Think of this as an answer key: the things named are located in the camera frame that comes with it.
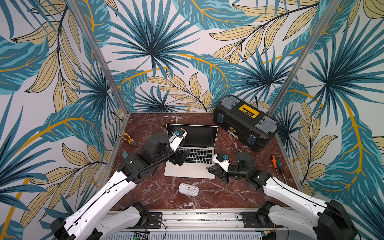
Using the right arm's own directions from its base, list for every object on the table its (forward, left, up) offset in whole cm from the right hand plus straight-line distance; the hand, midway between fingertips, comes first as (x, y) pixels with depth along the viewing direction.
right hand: (205, 176), depth 74 cm
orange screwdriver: (+13, -45, -13) cm, 49 cm away
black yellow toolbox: (+32, -28, +2) cm, 43 cm away
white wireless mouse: (-2, +8, -12) cm, 15 cm away
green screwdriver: (+9, -47, -13) cm, 50 cm away
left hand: (+8, +11, +14) cm, 20 cm away
